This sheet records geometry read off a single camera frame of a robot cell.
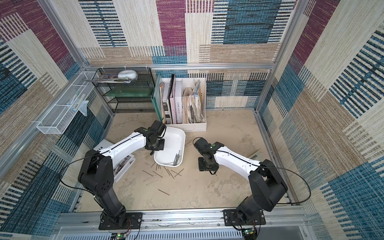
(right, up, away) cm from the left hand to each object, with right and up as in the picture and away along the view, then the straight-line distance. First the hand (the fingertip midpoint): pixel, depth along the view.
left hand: (159, 145), depth 92 cm
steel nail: (+5, -24, -10) cm, 26 cm away
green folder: (0, +28, -7) cm, 29 cm away
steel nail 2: (+12, -16, -3) cm, 21 cm away
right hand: (+27, -11, -6) cm, 30 cm away
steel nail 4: (+10, -8, 0) cm, 13 cm away
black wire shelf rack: (-22, +38, +16) cm, 47 cm away
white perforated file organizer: (+15, +27, +7) cm, 31 cm away
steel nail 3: (-6, -16, -3) cm, 17 cm away
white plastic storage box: (+8, -6, +2) cm, 11 cm away
